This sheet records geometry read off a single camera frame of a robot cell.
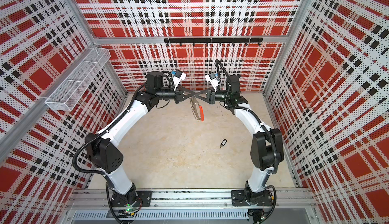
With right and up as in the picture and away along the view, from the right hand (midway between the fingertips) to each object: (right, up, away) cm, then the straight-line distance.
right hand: (196, 96), depth 74 cm
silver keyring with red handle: (+1, -7, 0) cm, 7 cm away
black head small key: (+16, -28, +20) cm, 38 cm away
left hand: (-1, 0, -1) cm, 1 cm away
